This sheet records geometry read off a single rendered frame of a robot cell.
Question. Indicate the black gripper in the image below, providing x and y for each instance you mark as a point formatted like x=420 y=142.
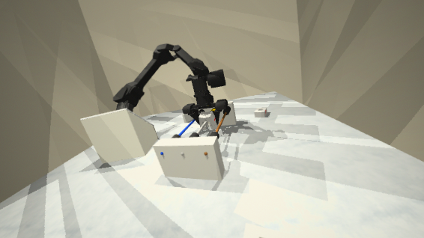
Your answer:
x=203 y=99

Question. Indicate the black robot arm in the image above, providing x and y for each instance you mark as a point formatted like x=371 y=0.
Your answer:
x=129 y=96

